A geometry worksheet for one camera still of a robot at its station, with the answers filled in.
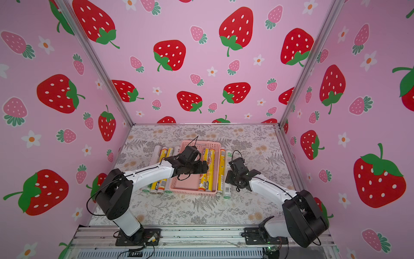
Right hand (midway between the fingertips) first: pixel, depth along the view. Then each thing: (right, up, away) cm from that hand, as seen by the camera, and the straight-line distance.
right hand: (235, 176), depth 90 cm
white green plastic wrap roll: (-5, -5, -5) cm, 9 cm away
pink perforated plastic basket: (-25, -5, +1) cm, 26 cm away
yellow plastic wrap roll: (-7, -2, -1) cm, 8 cm away
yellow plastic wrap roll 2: (-14, +2, +4) cm, 14 cm away
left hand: (-17, +5, -1) cm, 18 cm away
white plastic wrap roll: (-37, -5, -2) cm, 37 cm away
